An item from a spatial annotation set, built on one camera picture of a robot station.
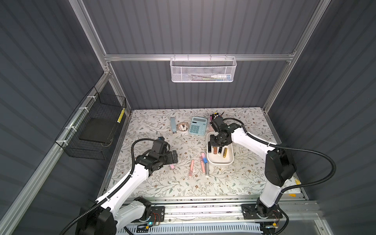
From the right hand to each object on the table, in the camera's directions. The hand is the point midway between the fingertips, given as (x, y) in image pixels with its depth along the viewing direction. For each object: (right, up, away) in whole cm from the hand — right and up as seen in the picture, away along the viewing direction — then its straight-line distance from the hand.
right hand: (214, 143), depth 90 cm
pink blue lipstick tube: (-26, -14, -1) cm, 30 cm away
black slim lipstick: (-2, -4, +7) cm, 8 cm away
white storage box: (+3, -11, +4) cm, 12 cm away
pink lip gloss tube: (-14, -13, +1) cm, 19 cm away
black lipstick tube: (+5, -6, +7) cm, 10 cm away
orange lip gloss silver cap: (+1, -6, +7) cm, 9 cm away
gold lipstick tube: (+8, -7, +6) cm, 12 cm away
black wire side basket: (-65, +7, -18) cm, 68 cm away
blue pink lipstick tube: (-6, -11, +1) cm, 12 cm away
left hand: (-26, -7, -8) cm, 28 cm away
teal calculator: (-9, +10, +18) cm, 23 cm away
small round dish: (-21, +10, +18) cm, 30 cm away
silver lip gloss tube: (-5, -16, -1) cm, 16 cm away
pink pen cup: (-1, +16, +9) cm, 18 cm away
